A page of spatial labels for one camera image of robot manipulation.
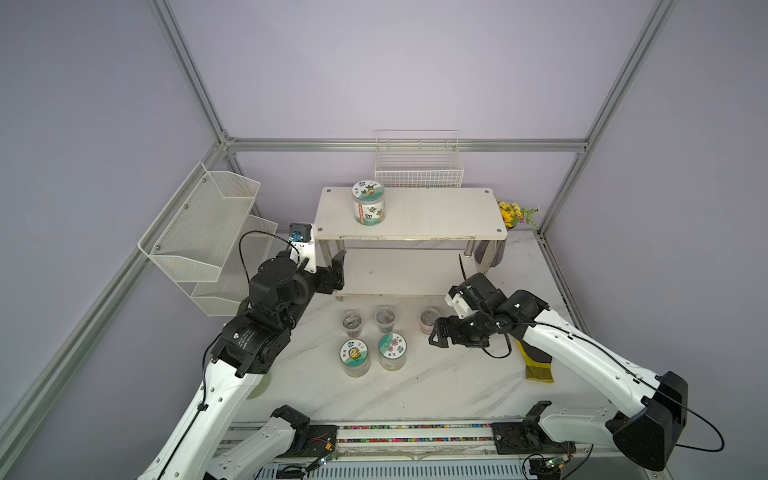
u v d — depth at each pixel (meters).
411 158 0.95
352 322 0.89
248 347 0.41
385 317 0.91
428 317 0.91
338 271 0.56
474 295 0.60
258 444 0.55
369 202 0.70
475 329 0.62
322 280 0.55
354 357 0.80
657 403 0.39
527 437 0.65
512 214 0.91
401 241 0.74
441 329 0.66
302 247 0.50
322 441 0.73
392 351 0.80
